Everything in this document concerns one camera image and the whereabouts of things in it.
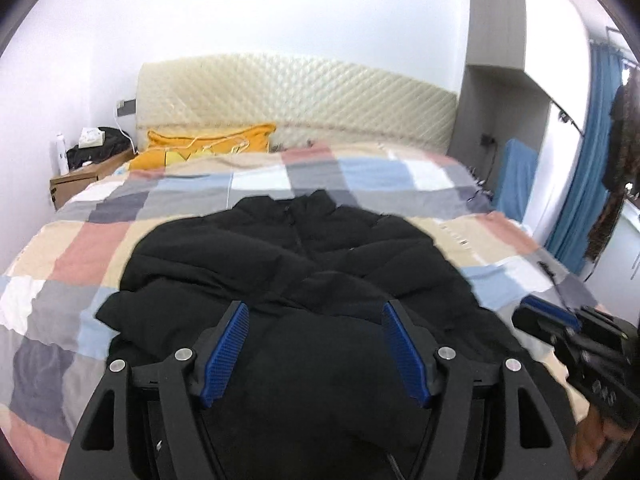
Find grey wall cabinet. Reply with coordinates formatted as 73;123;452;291
447;0;553;161

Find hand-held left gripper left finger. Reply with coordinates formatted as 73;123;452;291
59;300;251;480

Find black puffer jacket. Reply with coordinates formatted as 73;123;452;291
95;187;581;480

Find person's right hand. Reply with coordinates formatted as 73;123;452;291
572;402;619;472

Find blue curtain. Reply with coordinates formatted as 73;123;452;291
544;42;627;277

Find white cord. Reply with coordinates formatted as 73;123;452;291
170;135;249;161

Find dark hanging garment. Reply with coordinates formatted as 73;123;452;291
586;67;640;263

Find yellow pillow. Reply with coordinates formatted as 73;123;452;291
129;123;277;171

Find cream quilted headboard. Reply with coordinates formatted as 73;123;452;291
136;50;458;153

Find wooden nightstand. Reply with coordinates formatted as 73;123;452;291
49;147;136;211

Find metal rail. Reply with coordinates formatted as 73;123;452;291
550;101;587;137

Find checkered bed blanket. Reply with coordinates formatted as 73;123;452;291
0;141;601;461

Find white charging cable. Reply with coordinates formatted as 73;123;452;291
113;109;134;147

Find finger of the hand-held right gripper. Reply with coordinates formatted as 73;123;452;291
511;308;572;357
521;296;582;332

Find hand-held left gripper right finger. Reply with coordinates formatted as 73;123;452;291
381;299;578;480

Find black bag on nightstand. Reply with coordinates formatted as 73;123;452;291
66;127;132;170

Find blue cloth on chair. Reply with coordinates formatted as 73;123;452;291
492;138;539;224

